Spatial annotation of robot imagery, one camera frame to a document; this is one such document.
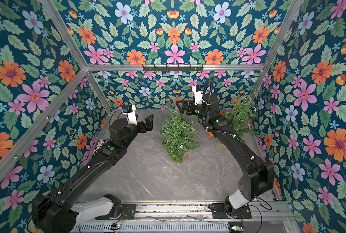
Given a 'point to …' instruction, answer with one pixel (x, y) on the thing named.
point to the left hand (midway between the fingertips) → (146, 114)
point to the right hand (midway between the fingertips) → (187, 98)
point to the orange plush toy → (211, 134)
